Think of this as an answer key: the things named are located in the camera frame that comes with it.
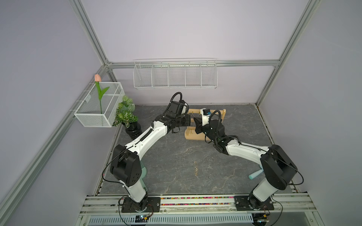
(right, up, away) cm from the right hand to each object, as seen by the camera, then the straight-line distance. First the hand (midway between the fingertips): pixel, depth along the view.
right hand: (194, 117), depth 83 cm
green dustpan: (-31, -34, +2) cm, 46 cm away
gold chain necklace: (+2, -33, +3) cm, 33 cm away
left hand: (-2, -2, +1) cm, 3 cm away
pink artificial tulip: (-54, +15, -2) cm, 56 cm away
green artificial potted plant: (-39, +2, -4) cm, 40 cm away
